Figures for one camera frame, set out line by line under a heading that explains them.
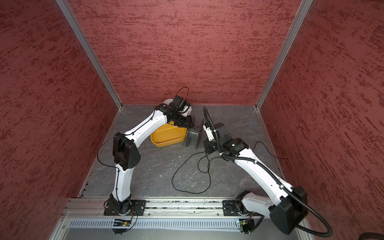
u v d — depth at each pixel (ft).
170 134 3.32
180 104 2.34
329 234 1.14
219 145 1.83
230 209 2.42
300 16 2.42
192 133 2.93
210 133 2.27
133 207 2.41
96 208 2.48
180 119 2.48
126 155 1.68
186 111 2.54
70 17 2.43
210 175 2.80
